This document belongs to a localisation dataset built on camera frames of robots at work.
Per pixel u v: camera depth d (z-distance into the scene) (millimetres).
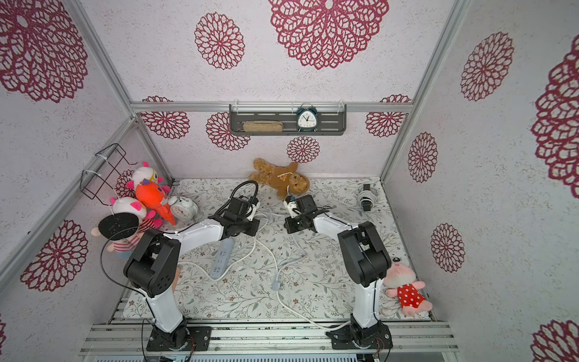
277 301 815
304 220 765
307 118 898
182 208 972
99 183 762
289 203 883
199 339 735
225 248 924
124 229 770
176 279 533
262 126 877
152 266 487
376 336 679
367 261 509
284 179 1119
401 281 791
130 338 748
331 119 922
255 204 877
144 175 941
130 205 831
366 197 1054
